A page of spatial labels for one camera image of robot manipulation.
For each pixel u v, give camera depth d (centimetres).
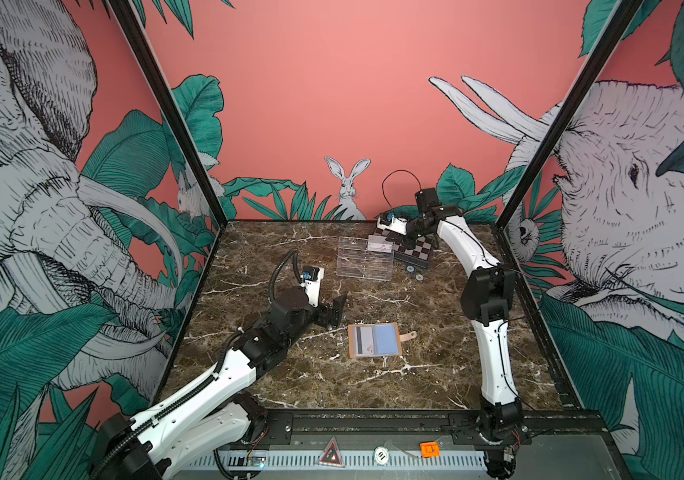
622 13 69
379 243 103
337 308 68
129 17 70
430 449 70
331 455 70
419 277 104
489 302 62
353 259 111
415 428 76
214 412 53
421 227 85
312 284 65
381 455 70
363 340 89
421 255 107
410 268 107
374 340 89
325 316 67
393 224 86
